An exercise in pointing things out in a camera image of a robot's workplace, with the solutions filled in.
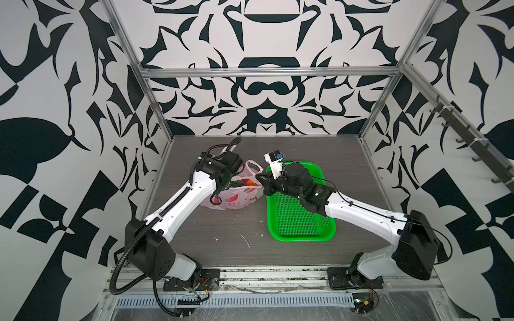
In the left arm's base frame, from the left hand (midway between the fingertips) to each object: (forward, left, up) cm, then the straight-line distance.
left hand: (205, 180), depth 79 cm
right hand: (-1, -20, +5) cm, 20 cm away
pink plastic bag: (-3, -14, -5) cm, 15 cm away
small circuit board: (-40, -56, -20) cm, 71 cm away
